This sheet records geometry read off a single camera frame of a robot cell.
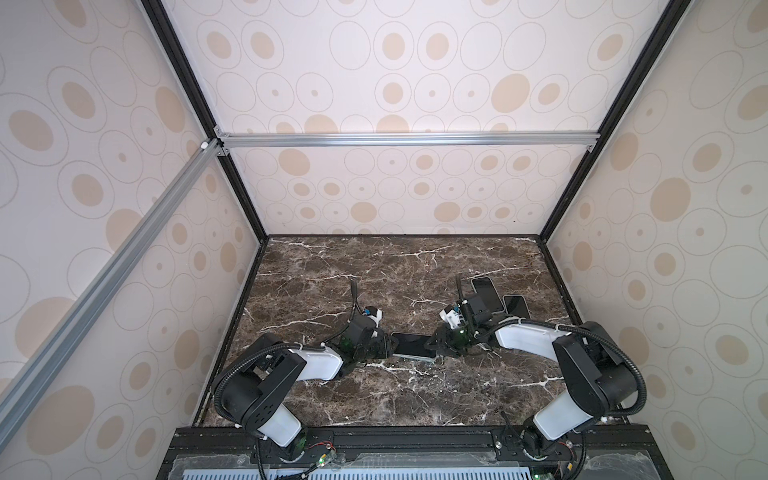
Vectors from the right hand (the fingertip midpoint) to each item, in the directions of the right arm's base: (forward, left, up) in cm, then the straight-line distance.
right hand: (430, 347), depth 88 cm
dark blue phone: (+20, -24, -4) cm, 31 cm away
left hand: (+2, +8, +1) cm, 8 cm away
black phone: (+1, +5, -1) cm, 5 cm away
